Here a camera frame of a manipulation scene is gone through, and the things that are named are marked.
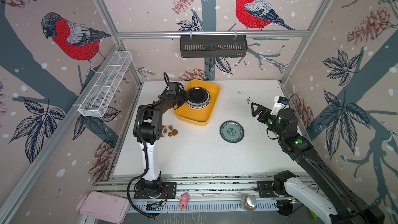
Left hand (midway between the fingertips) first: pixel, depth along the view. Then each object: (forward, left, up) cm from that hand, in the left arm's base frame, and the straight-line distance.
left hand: (190, 95), depth 102 cm
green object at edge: (-64, -46, +11) cm, 80 cm away
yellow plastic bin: (-13, -8, -8) cm, 17 cm away
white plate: (-4, -5, -6) cm, 9 cm away
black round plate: (-1, -6, -3) cm, 7 cm away
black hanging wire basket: (+27, -16, +19) cm, 37 cm away
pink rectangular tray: (-60, +36, -6) cm, 70 cm away
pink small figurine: (-58, 0, -6) cm, 58 cm away
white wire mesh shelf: (-21, +41, +21) cm, 51 cm away
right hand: (-22, -35, +17) cm, 45 cm away
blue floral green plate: (-22, -27, -9) cm, 36 cm away
